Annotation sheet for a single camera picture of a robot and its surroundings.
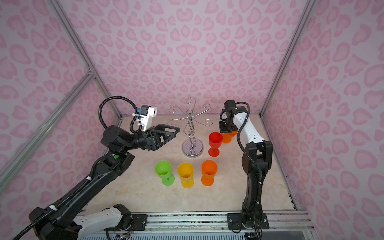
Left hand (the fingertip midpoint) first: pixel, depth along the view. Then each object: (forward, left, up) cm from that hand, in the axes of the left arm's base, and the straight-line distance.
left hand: (175, 134), depth 50 cm
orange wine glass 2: (+4, -13, -37) cm, 40 cm away
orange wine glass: (+22, -25, -33) cm, 47 cm away
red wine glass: (+21, -18, -35) cm, 45 cm away
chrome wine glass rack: (+23, -4, -46) cm, 52 cm away
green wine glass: (+4, +11, -38) cm, 40 cm away
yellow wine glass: (+2, -1, -38) cm, 38 cm away
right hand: (+27, -24, -32) cm, 49 cm away
